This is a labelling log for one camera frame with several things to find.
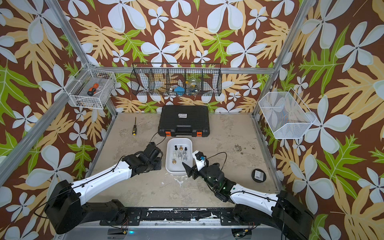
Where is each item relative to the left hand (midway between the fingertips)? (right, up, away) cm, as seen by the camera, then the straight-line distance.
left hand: (161, 161), depth 85 cm
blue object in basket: (+10, +43, +9) cm, 46 cm away
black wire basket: (+8, +52, +13) cm, 54 cm away
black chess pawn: (+14, +5, +14) cm, 20 cm away
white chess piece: (+7, +2, +8) cm, 11 cm away
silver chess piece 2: (+11, +1, +9) cm, 14 cm away
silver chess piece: (+13, +3, +11) cm, 17 cm away
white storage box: (+9, +4, +13) cm, 16 cm away
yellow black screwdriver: (-24, +19, +23) cm, 39 cm away
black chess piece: (+7, +6, +14) cm, 16 cm away
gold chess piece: (+11, +6, +14) cm, 18 cm away
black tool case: (+18, +24, +20) cm, 36 cm away
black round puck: (+57, -9, +1) cm, 58 cm away
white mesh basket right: (+72, +27, -1) cm, 76 cm away
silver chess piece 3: (+14, 0, +8) cm, 16 cm away
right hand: (+16, +3, -8) cm, 18 cm away
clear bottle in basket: (+19, +47, +12) cm, 52 cm away
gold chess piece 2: (+7, -2, +8) cm, 10 cm away
